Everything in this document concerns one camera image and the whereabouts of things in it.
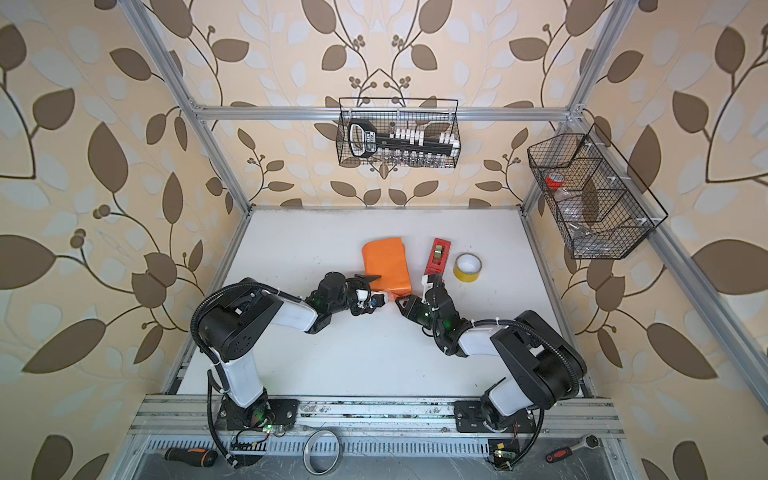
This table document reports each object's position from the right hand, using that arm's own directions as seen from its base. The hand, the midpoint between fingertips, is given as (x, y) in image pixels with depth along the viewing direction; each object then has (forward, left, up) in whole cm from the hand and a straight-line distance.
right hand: (398, 304), depth 88 cm
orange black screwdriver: (-35, +48, -3) cm, 60 cm away
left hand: (+8, +6, +1) cm, 10 cm away
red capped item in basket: (+27, -48, +24) cm, 60 cm away
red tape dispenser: (+16, -14, 0) cm, 22 cm away
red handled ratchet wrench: (-35, -44, -5) cm, 57 cm away
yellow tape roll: (+16, -25, -5) cm, 30 cm away
